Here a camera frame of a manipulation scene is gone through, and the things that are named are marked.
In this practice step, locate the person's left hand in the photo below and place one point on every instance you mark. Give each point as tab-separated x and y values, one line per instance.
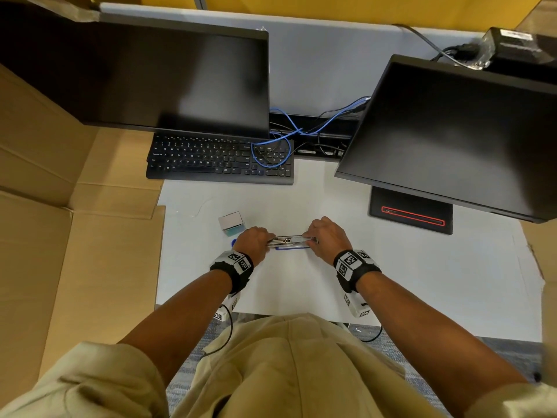
254	243

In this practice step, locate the person's right hand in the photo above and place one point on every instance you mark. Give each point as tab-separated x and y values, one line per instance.
330	239

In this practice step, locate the small staple box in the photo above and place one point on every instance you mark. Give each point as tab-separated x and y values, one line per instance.
230	222

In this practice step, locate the person's left forearm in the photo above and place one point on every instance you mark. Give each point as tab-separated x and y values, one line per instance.
182	317

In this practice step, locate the person's right forearm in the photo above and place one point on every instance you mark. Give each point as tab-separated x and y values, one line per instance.
426	339

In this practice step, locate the person's beige shirt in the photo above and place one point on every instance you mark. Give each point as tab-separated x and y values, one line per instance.
296	374

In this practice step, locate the large brown cardboard box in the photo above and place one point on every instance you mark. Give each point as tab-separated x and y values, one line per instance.
39	213

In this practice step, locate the black red-lined monitor base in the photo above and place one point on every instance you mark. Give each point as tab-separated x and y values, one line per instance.
409	204

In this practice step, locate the black computer keyboard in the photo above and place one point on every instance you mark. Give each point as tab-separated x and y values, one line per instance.
200	158

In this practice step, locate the black monitor with red-lined base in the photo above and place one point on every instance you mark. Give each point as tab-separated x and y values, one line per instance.
452	139

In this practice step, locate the grey desk partition panel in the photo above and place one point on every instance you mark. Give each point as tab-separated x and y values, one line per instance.
313	69

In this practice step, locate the large black computer monitor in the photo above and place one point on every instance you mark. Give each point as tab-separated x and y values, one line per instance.
152	73

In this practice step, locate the black power adapter device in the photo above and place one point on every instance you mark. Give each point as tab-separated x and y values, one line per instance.
522	52

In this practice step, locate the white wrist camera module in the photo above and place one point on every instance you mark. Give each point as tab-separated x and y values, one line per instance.
226	309
354	304

